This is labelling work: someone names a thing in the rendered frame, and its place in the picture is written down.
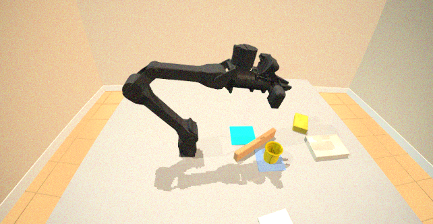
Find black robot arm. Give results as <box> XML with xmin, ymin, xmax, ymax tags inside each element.
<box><xmin>122</xmin><ymin>44</ymin><xmax>279</xmax><ymax>157</ymax></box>

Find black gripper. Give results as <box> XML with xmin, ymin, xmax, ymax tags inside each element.
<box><xmin>248</xmin><ymin>68</ymin><xmax>292</xmax><ymax>109</ymax></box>

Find yellow cup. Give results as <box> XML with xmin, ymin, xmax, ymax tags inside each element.
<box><xmin>263</xmin><ymin>141</ymin><xmax>283</xmax><ymax>164</ymax></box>

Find yellow cube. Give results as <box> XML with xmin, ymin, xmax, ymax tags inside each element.
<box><xmin>292</xmin><ymin>113</ymin><xmax>308</xmax><ymax>134</ymax></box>

